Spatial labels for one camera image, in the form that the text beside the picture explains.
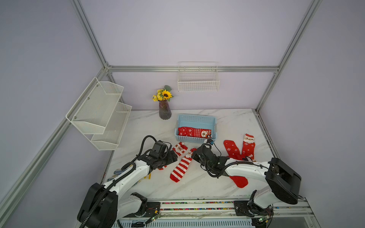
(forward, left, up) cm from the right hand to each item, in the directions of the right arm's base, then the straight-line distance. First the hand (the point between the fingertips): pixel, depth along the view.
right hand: (193, 153), depth 87 cm
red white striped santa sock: (+6, +9, -7) cm, 13 cm away
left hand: (-3, +13, -1) cm, 13 cm away
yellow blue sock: (-18, +29, +23) cm, 41 cm away
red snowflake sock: (+5, -27, -8) cm, 29 cm away
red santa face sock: (+8, -40, -8) cm, 42 cm away
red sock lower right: (-16, -28, -6) cm, 33 cm away
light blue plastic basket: (+31, -4, -6) cm, 32 cm away
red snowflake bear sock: (+21, +1, -6) cm, 21 cm away
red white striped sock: (-7, +8, -7) cm, 13 cm away
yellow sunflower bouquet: (+37, +20, +17) cm, 45 cm away
